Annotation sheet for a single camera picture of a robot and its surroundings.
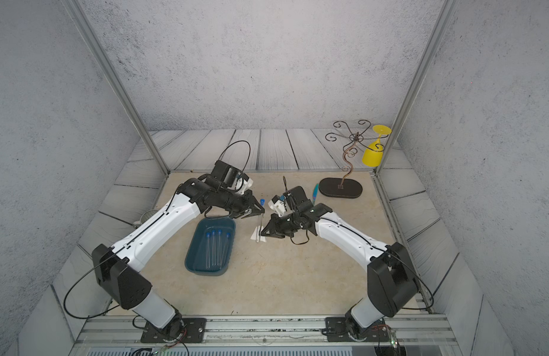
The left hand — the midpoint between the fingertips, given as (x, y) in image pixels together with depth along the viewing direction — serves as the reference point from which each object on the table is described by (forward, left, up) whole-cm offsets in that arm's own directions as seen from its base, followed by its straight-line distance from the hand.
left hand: (267, 211), depth 73 cm
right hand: (-4, +2, -8) cm, 9 cm away
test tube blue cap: (+4, +21, -24) cm, 33 cm away
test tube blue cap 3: (0, +23, -25) cm, 34 cm away
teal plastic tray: (+1, +24, -25) cm, 35 cm away
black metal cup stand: (+30, -35, -23) cm, 51 cm away
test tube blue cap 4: (+5, +2, -1) cm, 5 cm away
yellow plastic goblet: (+31, -45, -4) cm, 55 cm away
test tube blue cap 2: (-1, +25, -25) cm, 36 cm away
